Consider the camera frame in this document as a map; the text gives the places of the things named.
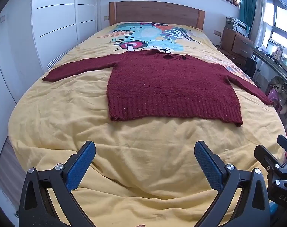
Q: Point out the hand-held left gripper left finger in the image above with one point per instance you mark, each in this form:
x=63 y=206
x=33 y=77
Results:
x=79 y=165

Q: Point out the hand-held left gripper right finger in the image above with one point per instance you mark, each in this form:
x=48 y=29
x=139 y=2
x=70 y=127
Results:
x=208 y=165

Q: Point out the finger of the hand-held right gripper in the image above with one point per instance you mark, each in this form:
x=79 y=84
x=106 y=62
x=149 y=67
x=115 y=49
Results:
x=286 y=143
x=266 y=157

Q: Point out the dark red knitted sweater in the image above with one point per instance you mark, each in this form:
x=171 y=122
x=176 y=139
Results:
x=167 y=85

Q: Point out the patterned jacket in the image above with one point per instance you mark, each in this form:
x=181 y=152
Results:
x=281 y=92

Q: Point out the black bag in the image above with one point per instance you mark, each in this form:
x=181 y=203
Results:
x=250 y=66

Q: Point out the wooden dresser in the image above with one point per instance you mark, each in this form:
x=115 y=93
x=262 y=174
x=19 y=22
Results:
x=237 y=43

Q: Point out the window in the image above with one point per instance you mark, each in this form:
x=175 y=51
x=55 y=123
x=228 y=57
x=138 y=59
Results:
x=281 y=21

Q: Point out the white printer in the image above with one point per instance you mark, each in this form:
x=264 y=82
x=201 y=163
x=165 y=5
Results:
x=236 y=26

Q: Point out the teal curtain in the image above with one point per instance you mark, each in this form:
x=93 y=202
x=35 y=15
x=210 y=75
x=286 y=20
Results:
x=247 y=7

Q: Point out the white wardrobe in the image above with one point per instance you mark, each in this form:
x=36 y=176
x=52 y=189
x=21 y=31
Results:
x=53 y=19

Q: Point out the wooden headboard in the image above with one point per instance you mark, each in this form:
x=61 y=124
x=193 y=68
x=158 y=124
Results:
x=157 y=13

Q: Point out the wall socket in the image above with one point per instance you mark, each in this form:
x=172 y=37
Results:
x=217 y=32

